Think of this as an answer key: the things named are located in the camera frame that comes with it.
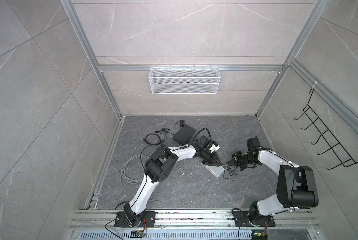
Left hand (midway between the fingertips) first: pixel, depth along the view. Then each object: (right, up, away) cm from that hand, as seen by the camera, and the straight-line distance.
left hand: (222, 163), depth 87 cm
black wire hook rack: (+42, +9, -29) cm, 52 cm away
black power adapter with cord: (-36, +19, +23) cm, 47 cm away
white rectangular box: (-3, -5, +1) cm, 6 cm away
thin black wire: (+6, -4, +4) cm, 8 cm away
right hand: (+3, +2, +2) cm, 4 cm away
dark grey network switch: (-22, +15, +20) cm, 34 cm away
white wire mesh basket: (-23, +54, +13) cm, 60 cm away
